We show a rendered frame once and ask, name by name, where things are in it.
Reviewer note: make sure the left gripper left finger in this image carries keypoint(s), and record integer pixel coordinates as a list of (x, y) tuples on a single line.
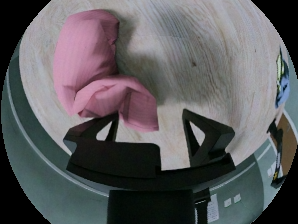
[(91, 127)]

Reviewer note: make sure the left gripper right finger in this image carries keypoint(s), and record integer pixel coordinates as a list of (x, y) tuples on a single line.
[(217, 136)]

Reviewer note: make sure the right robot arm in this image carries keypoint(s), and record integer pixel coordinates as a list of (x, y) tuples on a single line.
[(277, 137)]

